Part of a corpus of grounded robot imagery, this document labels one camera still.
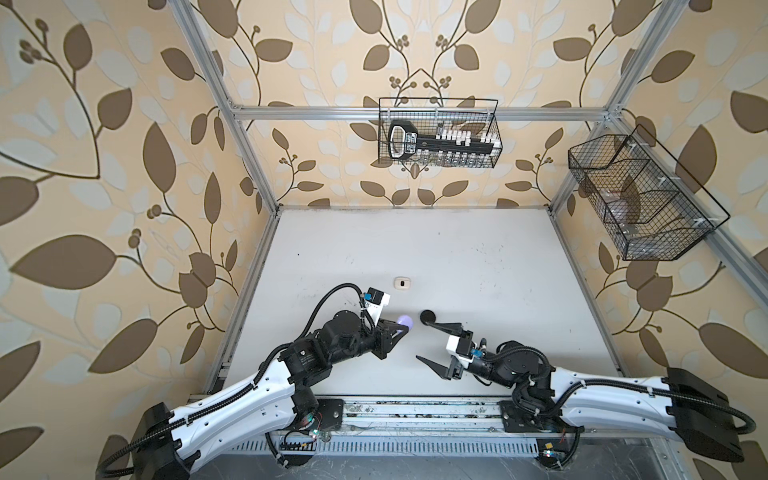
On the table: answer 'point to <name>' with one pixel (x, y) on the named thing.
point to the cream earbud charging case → (402, 283)
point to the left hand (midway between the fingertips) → (408, 329)
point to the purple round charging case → (406, 320)
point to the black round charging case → (427, 316)
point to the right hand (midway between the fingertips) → (425, 340)
